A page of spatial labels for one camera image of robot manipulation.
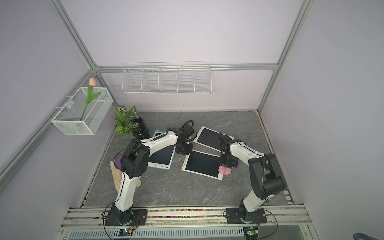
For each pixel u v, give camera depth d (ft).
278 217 2.43
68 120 2.39
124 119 2.73
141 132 3.15
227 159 2.53
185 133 2.65
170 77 3.26
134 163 1.79
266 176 1.57
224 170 2.83
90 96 2.64
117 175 2.86
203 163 3.15
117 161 2.92
